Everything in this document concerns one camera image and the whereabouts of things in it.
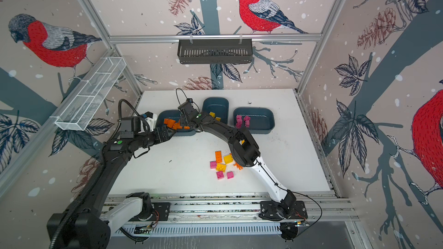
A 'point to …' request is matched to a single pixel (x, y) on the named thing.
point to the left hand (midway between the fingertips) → (167, 132)
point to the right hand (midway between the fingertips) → (183, 120)
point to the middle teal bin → (219, 105)
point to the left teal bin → (172, 114)
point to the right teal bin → (262, 119)
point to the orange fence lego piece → (239, 167)
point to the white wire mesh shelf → (86, 99)
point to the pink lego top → (247, 119)
